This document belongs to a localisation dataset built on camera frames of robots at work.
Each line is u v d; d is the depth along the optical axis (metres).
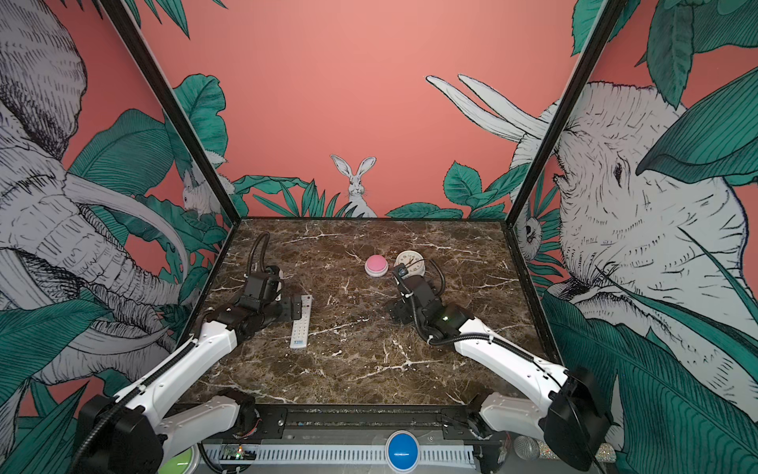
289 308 0.76
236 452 0.70
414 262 1.03
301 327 0.89
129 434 0.38
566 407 0.39
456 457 0.70
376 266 1.04
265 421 0.74
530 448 0.67
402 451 0.69
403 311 0.71
